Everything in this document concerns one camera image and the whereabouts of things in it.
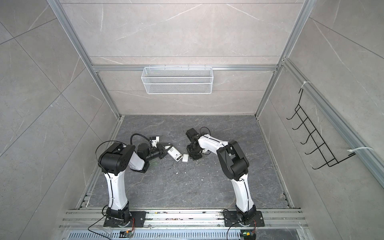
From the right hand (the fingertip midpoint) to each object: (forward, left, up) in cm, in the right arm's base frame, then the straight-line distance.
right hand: (187, 154), depth 97 cm
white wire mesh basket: (+41, +6, +29) cm, 51 cm away
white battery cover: (-3, +1, 0) cm, 3 cm away
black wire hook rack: (-16, -60, +31) cm, 70 cm away
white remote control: (-2, +8, +4) cm, 9 cm away
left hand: (+4, +9, +7) cm, 12 cm away
